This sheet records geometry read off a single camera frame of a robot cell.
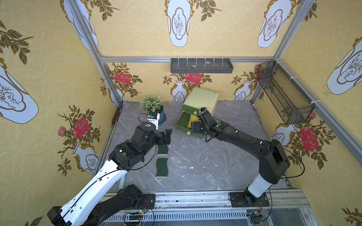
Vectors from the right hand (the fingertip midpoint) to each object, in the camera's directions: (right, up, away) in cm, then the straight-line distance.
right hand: (196, 127), depth 88 cm
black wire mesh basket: (+56, +13, -6) cm, 57 cm away
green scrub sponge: (-22, -15, +4) cm, 27 cm away
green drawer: (-9, +1, +6) cm, 11 cm away
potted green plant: (-29, +15, +6) cm, 33 cm away
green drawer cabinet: (+2, +19, +7) cm, 20 cm away
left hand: (-17, +1, -19) cm, 25 cm away
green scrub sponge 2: (-21, -25, -4) cm, 33 cm away
